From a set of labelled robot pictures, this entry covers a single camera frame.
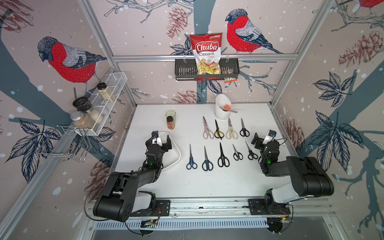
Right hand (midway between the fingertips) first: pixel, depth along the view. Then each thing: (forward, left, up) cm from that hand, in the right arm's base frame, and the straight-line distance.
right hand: (263, 133), depth 92 cm
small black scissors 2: (-11, +16, -9) cm, 21 cm away
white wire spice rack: (+2, +94, +23) cm, 97 cm away
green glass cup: (+18, +61, -2) cm, 64 cm away
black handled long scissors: (-14, +25, -9) cm, 30 cm away
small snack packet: (+23, +22, +23) cm, 40 cm away
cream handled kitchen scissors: (+6, +17, -9) cm, 21 cm away
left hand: (-4, +62, +4) cm, 62 cm away
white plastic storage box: (-13, +56, -8) cm, 58 cm away
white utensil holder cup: (+24, +25, +6) cm, 35 cm away
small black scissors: (+7, +8, -9) cm, 14 cm away
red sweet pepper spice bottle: (+8, +60, -2) cm, 61 cm away
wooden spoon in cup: (+20, +20, 0) cm, 28 cm away
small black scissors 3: (-10, +6, -10) cm, 15 cm away
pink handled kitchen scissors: (+6, +34, -9) cm, 36 cm away
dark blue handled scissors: (-18, +35, -9) cm, 40 cm away
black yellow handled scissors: (+4, +27, -8) cm, 28 cm away
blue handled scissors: (-18, +44, -9) cm, 48 cm away
